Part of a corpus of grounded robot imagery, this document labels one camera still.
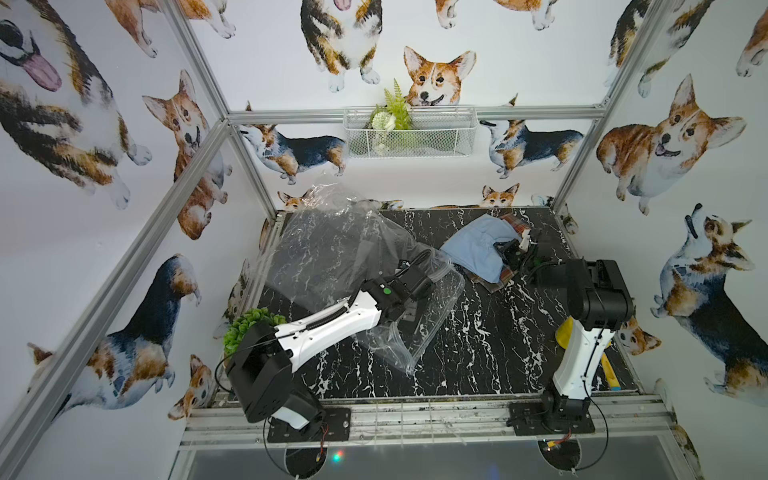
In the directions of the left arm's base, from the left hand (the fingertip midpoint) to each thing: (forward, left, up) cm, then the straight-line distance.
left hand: (408, 301), depth 82 cm
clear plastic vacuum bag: (+31, +27, -14) cm, 44 cm away
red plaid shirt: (+11, -27, -11) cm, 31 cm away
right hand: (+25, -29, -4) cm, 39 cm away
